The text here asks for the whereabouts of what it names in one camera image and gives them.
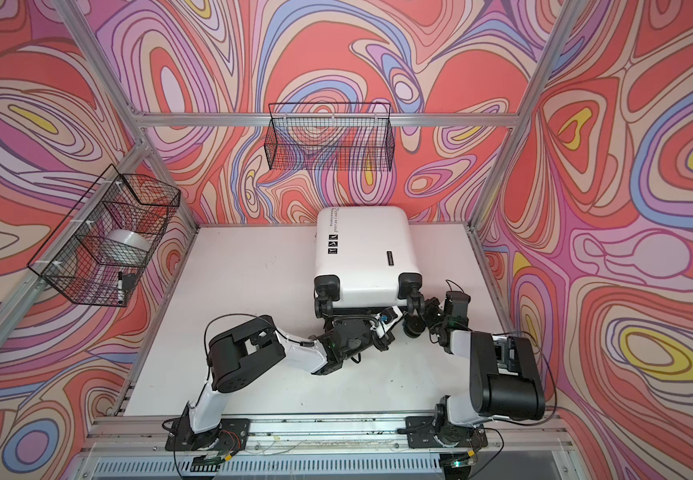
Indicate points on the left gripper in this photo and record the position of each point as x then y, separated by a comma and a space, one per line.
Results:
385, 344

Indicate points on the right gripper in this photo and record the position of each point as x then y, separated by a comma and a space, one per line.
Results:
427, 305

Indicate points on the black suitcase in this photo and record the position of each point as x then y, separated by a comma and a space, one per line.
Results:
366, 264

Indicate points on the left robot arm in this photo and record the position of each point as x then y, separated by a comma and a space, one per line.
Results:
241, 355

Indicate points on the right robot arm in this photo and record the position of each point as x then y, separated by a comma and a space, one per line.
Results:
502, 381

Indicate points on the black marker pen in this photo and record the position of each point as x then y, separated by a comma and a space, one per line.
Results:
120, 289

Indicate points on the white tape roll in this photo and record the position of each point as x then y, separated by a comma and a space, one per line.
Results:
125, 248

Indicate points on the back wall wire basket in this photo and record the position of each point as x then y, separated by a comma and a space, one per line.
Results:
330, 136

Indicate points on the wall wire basket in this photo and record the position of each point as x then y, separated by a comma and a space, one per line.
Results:
75, 267
330, 136

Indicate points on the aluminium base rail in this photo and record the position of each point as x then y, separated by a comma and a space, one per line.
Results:
326, 446

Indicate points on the left wall wire basket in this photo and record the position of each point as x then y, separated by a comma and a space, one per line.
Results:
75, 267

